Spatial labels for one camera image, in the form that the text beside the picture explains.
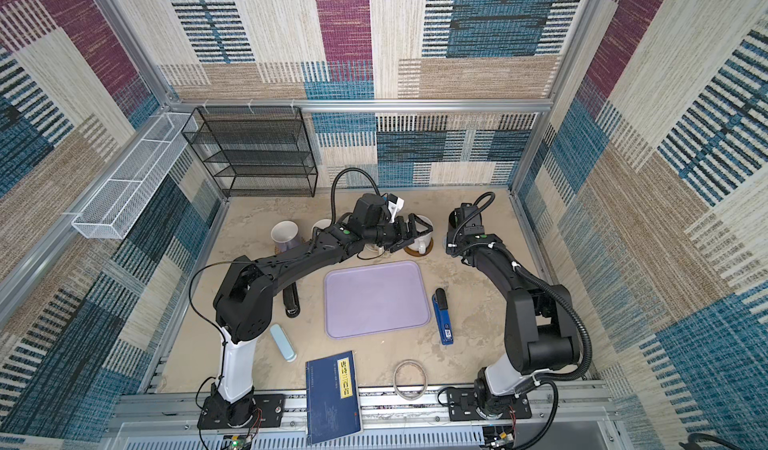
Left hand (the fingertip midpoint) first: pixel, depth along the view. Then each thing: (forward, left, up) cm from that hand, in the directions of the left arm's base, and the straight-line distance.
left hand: (427, 231), depth 81 cm
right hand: (+4, -12, -11) cm, 17 cm away
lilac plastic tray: (-9, +15, -21) cm, 28 cm away
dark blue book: (-37, +24, -20) cm, 49 cm away
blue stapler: (-13, -4, -18) cm, 22 cm away
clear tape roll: (-33, +9, -20) cm, 39 cm away
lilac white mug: (+13, +45, -18) cm, 51 cm away
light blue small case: (-23, +39, -18) cm, 49 cm away
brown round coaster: (+6, +2, -19) cm, 20 cm away
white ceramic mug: (+5, 0, -12) cm, 13 cm away
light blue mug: (+12, +31, -11) cm, 35 cm away
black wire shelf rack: (+40, +57, -3) cm, 70 cm away
